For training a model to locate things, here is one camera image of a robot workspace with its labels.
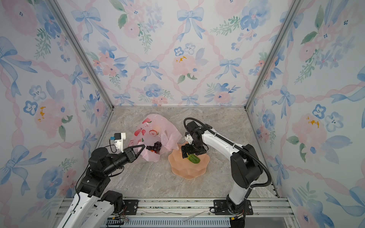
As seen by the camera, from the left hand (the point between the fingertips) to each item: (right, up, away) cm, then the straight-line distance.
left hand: (144, 145), depth 67 cm
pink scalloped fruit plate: (+19, -17, +19) cm, 32 cm away
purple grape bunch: (+1, -5, +23) cm, 24 cm away
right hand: (+22, -8, +18) cm, 29 cm away
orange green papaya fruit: (+24, -11, +20) cm, 34 cm away
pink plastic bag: (-1, +7, +24) cm, 25 cm away
